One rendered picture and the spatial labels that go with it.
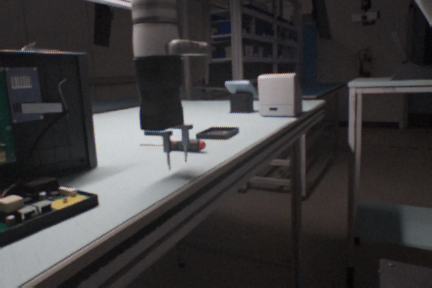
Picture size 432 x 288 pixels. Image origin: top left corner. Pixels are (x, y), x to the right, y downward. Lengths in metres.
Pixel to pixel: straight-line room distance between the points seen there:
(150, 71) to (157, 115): 0.07
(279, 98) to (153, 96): 0.70
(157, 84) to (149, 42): 0.06
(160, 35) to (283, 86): 0.70
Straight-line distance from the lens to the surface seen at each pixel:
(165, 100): 0.54
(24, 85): 0.61
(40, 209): 0.45
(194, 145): 0.71
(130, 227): 0.42
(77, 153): 0.66
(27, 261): 0.38
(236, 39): 3.13
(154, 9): 0.54
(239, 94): 1.33
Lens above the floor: 1.17
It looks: 9 degrees down
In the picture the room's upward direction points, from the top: 3 degrees counter-clockwise
